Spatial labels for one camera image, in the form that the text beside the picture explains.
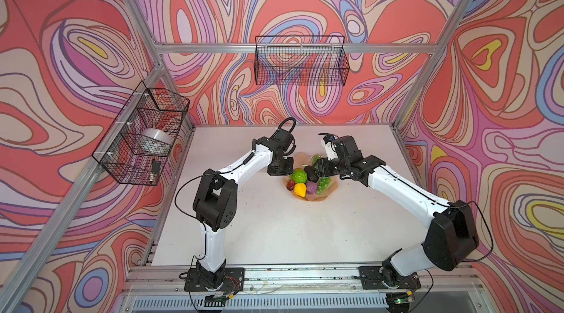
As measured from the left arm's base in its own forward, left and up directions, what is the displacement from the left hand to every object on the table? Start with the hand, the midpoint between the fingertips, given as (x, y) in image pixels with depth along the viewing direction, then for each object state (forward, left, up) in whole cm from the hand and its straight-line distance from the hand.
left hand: (291, 171), depth 91 cm
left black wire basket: (-9, +54, +24) cm, 60 cm away
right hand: (-3, -11, +5) cm, 13 cm away
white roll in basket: (-4, +45, +23) cm, 51 cm away
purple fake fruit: (-5, -9, -4) cm, 11 cm away
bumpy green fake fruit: (-1, -3, -1) cm, 4 cm away
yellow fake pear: (-7, -4, -3) cm, 8 cm away
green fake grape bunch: (-2, -14, -5) cm, 15 cm away
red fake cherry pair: (-4, 0, -3) cm, 6 cm away
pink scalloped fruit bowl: (+8, -5, -4) cm, 10 cm away
